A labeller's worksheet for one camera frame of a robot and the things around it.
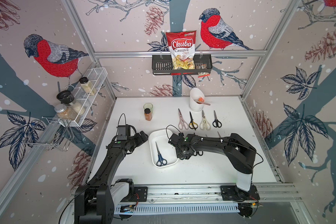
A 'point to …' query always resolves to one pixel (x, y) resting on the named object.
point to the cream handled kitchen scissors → (204, 124)
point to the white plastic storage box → (166, 150)
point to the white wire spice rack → (85, 91)
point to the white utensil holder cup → (195, 93)
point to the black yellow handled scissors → (192, 125)
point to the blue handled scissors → (161, 160)
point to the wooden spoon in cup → (199, 102)
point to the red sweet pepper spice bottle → (148, 114)
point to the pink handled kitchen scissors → (182, 124)
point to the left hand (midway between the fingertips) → (145, 135)
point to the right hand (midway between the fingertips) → (180, 154)
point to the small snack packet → (204, 74)
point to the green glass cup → (149, 105)
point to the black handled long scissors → (198, 152)
